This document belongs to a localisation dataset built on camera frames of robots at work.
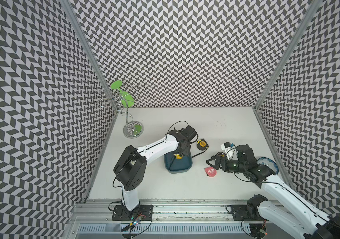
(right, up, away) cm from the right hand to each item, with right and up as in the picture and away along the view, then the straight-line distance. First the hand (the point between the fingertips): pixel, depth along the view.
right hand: (211, 166), depth 77 cm
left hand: (-16, +6, +10) cm, 20 cm away
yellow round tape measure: (-17, +3, +11) cm, 20 cm away
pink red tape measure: (+1, -5, +8) cm, 10 cm away
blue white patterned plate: (+37, -2, +10) cm, 38 cm away
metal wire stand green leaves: (-49, +38, +7) cm, 62 cm away
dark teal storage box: (-20, -3, +10) cm, 22 cm away
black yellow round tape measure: (-2, +8, +19) cm, 21 cm away
